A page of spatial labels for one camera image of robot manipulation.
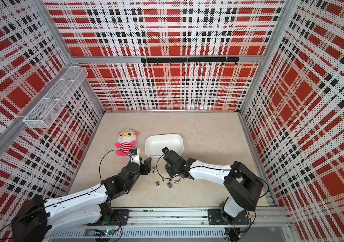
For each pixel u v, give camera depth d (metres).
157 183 0.84
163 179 0.86
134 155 0.69
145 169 0.73
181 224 0.73
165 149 0.77
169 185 0.83
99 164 0.94
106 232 0.69
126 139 0.96
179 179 0.86
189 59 0.88
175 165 0.65
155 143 1.03
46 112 0.70
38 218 0.41
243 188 0.44
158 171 0.67
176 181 0.84
